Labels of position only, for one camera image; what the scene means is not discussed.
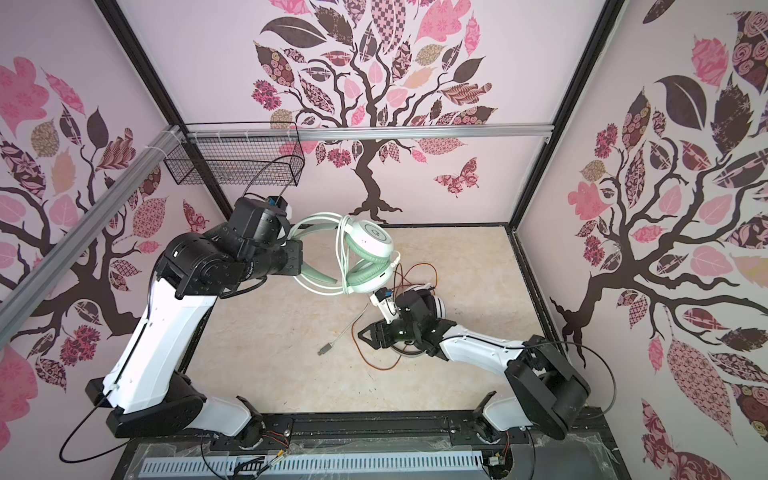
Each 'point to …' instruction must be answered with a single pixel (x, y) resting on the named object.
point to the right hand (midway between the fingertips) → (366, 328)
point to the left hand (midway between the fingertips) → (295, 257)
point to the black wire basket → (260, 153)
